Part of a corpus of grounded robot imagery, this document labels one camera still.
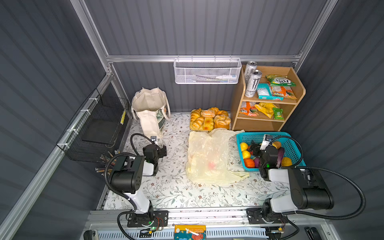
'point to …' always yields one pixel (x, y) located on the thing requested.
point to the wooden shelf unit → (262, 122)
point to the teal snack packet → (264, 92)
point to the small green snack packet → (278, 113)
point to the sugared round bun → (208, 113)
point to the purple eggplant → (280, 153)
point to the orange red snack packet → (248, 108)
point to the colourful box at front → (190, 232)
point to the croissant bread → (196, 119)
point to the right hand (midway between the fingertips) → (262, 142)
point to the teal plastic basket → (291, 149)
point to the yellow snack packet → (266, 108)
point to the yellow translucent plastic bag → (207, 163)
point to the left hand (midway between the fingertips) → (155, 145)
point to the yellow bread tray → (201, 129)
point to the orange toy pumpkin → (249, 163)
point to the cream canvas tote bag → (152, 106)
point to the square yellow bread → (208, 123)
